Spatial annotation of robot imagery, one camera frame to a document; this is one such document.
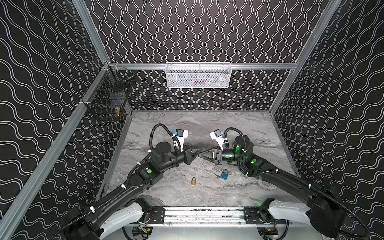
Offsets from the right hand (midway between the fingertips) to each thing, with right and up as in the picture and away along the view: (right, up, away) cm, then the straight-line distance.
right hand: (199, 156), depth 67 cm
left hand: (+3, +4, -4) cm, 6 cm away
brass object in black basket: (-44, +22, +15) cm, 52 cm away
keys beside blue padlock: (+12, -16, +21) cm, 29 cm away
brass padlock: (-2, -18, +19) cm, 26 cm away
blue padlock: (+16, -16, +21) cm, 30 cm away
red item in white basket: (-1, +43, +29) cm, 51 cm away
